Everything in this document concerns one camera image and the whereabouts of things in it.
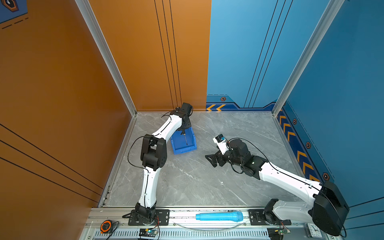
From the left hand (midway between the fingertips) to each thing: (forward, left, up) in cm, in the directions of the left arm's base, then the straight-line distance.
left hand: (185, 124), depth 101 cm
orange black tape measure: (-58, +33, -7) cm, 67 cm away
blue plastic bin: (-13, +1, -4) cm, 14 cm away
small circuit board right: (-58, -49, -9) cm, 77 cm away
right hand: (-25, -16, +7) cm, 31 cm away
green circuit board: (-59, +14, -11) cm, 62 cm away
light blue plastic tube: (-53, -28, -6) cm, 60 cm away
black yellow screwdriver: (-9, 0, -2) cm, 9 cm away
